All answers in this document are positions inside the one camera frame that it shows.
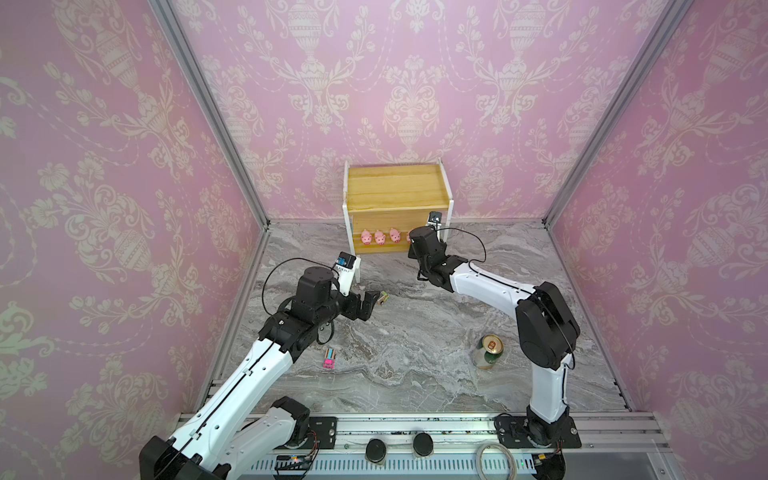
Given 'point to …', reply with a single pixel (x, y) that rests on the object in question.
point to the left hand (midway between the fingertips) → (366, 288)
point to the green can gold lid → (492, 346)
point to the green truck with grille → (385, 298)
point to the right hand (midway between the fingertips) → (423, 237)
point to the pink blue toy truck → (329, 359)
